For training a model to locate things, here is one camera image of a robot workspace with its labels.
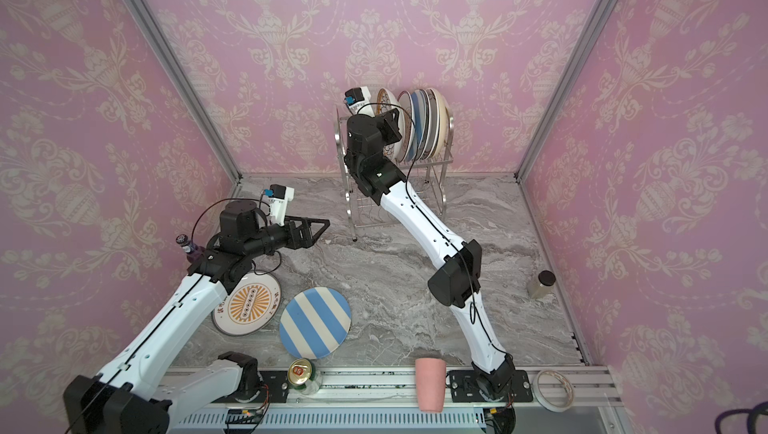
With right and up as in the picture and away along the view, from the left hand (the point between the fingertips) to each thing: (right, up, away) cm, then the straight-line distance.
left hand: (319, 224), depth 73 cm
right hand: (+20, +27, -1) cm, 34 cm away
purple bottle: (-37, -8, +8) cm, 38 cm away
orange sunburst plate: (-24, -26, +14) cm, 38 cm away
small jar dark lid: (+60, -18, +9) cm, 64 cm away
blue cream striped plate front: (-4, -29, +12) cm, 32 cm away
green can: (-2, -34, -6) cm, 34 cm away
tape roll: (+54, -43, -2) cm, 69 cm away
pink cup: (+27, -36, -3) cm, 45 cm away
